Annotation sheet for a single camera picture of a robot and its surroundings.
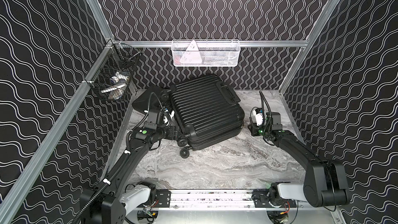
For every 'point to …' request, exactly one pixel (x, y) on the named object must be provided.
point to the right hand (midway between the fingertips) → (251, 125)
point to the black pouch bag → (152, 98)
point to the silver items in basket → (115, 92)
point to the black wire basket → (111, 75)
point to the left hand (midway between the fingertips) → (173, 127)
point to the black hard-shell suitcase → (208, 112)
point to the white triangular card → (192, 55)
